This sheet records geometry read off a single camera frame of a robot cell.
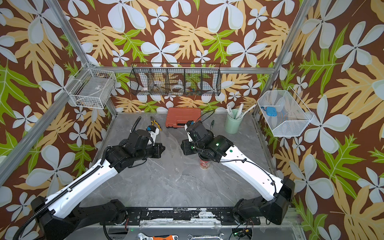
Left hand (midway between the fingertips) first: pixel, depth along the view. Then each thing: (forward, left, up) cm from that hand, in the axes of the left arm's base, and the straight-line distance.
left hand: (166, 146), depth 74 cm
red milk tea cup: (-3, -20, -15) cm, 26 cm away
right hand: (-1, -8, +2) cm, 8 cm away
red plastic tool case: (+37, -2, -19) cm, 42 cm away
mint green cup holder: (+26, -41, -16) cm, 51 cm away
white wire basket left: (+33, +47, +10) cm, 58 cm away
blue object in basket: (+23, -59, +2) cm, 63 cm away
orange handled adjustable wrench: (-35, +10, -22) cm, 43 cm away
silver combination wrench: (-36, -12, -23) cm, 44 cm away
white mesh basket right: (+19, -66, +4) cm, 69 cm away
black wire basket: (+47, -2, +7) cm, 48 cm away
